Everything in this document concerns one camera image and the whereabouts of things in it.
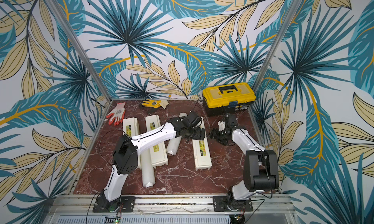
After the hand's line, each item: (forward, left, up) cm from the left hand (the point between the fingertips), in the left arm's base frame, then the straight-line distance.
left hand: (199, 137), depth 85 cm
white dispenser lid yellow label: (-11, -2, -4) cm, 12 cm away
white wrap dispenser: (+8, +43, -3) cm, 44 cm away
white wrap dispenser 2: (-8, +23, -4) cm, 25 cm away
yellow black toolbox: (+29, -19, +4) cm, 34 cm away
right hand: (+3, -9, -5) cm, 10 cm away
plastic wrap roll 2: (-1, +15, -7) cm, 17 cm away
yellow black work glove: (+34, +32, -9) cm, 48 cm away
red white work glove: (+23, +59, -10) cm, 65 cm away
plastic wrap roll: (-18, +28, -7) cm, 34 cm away
